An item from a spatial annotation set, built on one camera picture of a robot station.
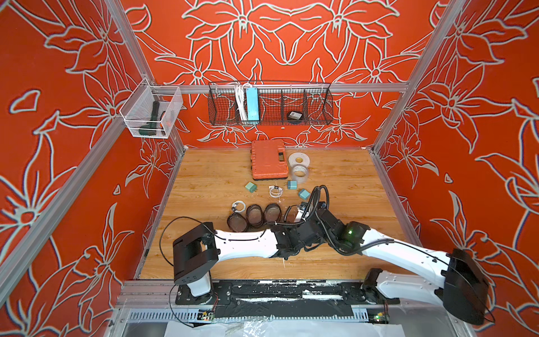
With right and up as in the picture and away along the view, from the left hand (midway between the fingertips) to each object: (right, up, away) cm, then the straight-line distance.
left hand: (308, 225), depth 80 cm
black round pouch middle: (-22, +1, +12) cm, 25 cm away
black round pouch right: (-14, +2, +15) cm, 20 cm away
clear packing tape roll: (+1, +19, +28) cm, 34 cm away
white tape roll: (+1, +27, +35) cm, 44 cm away
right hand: (0, -3, +1) cm, 4 cm away
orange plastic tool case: (-16, +26, +32) cm, 44 cm away
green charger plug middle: (-4, +14, +21) cm, 26 cm away
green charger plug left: (-24, +13, +21) cm, 34 cm away
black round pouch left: (-29, -2, +9) cm, 31 cm away
